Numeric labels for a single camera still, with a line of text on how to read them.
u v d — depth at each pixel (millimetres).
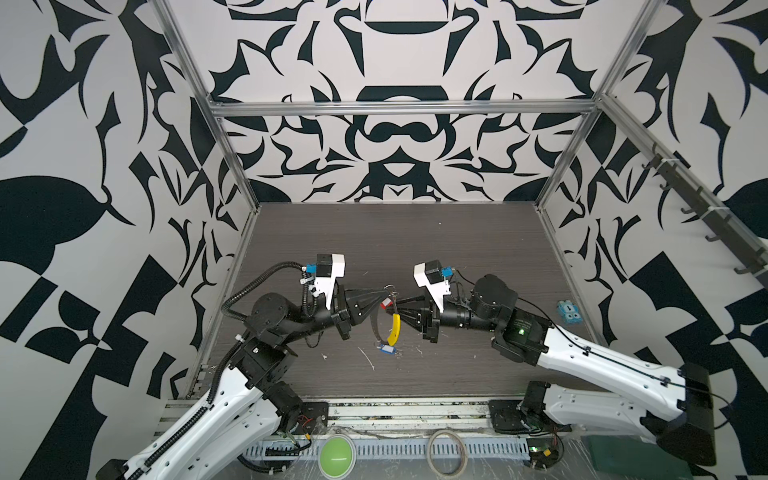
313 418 739
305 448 703
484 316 530
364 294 523
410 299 570
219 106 915
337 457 686
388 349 852
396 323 549
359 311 535
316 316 520
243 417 585
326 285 496
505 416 744
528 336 506
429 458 683
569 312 912
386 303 575
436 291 522
